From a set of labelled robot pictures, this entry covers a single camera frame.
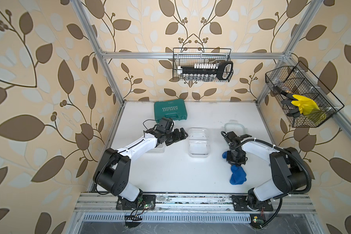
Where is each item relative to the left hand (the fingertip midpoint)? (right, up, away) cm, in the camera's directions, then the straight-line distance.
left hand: (181, 135), depth 86 cm
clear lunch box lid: (+42, +2, +19) cm, 46 cm away
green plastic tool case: (-5, +17, +25) cm, 30 cm away
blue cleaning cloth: (+32, -22, -6) cm, 39 cm away
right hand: (+32, -18, +2) cm, 36 cm away
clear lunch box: (+12, -7, +10) cm, 17 cm away
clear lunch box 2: (-13, -9, +2) cm, 16 cm away
